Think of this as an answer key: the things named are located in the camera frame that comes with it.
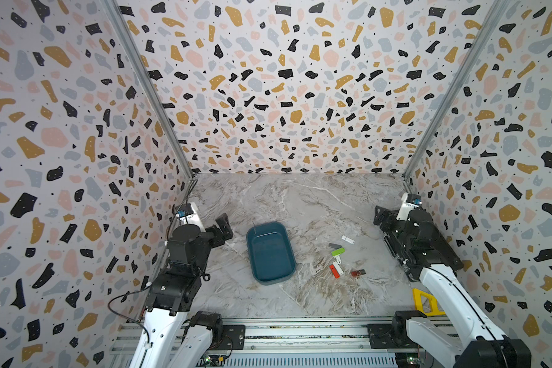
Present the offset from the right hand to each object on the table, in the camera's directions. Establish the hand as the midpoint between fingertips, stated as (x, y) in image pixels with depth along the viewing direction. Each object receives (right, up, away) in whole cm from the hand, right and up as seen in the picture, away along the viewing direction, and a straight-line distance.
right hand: (387, 209), depth 81 cm
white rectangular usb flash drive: (-15, -24, +9) cm, 30 cm away
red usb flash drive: (-17, -25, +8) cm, 31 cm away
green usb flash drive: (-15, -18, +11) cm, 26 cm away
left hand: (-57, -2, -12) cm, 58 cm away
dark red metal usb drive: (-8, -25, +7) cm, 27 cm away
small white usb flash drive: (-10, -14, +16) cm, 24 cm away
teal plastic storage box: (-43, -18, +12) cm, 48 cm away
